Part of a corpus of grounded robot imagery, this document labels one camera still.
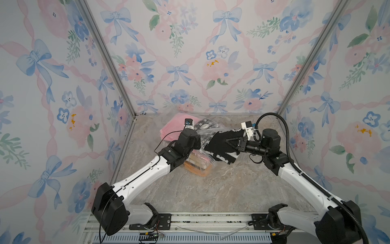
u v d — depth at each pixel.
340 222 0.39
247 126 0.69
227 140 0.71
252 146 0.66
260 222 0.73
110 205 0.39
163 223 0.73
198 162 0.82
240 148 0.65
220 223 0.75
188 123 0.66
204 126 0.83
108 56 0.86
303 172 0.50
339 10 0.69
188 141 0.57
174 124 0.90
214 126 0.84
